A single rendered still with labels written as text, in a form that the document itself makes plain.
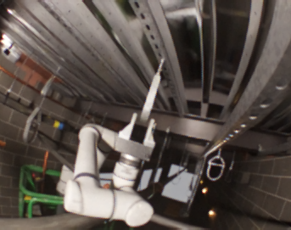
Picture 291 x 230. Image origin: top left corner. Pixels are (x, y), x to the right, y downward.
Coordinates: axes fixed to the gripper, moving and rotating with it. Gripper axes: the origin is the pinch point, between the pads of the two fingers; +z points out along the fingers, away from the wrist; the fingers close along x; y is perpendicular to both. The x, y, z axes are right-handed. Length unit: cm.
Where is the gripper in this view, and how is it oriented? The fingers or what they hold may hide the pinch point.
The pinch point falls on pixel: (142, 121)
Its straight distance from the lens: 49.0
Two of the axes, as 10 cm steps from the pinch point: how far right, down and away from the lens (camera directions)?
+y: 1.1, -2.3, -9.7
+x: -9.5, -3.2, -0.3
